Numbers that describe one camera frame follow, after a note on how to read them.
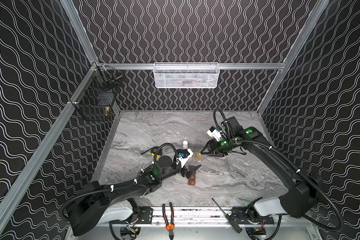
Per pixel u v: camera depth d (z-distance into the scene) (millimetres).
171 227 707
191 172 672
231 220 723
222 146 651
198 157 744
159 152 963
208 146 689
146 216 734
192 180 849
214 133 717
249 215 656
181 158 636
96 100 950
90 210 417
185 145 950
